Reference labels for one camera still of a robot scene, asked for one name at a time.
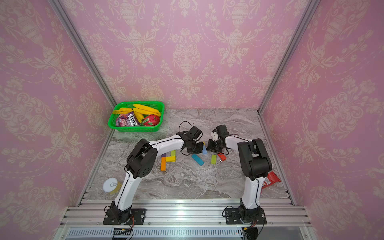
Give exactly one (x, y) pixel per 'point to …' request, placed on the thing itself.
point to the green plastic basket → (158, 105)
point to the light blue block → (204, 151)
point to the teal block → (198, 159)
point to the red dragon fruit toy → (151, 120)
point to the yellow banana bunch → (138, 111)
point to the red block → (222, 156)
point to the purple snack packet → (129, 119)
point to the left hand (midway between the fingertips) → (203, 152)
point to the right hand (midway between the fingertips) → (203, 149)
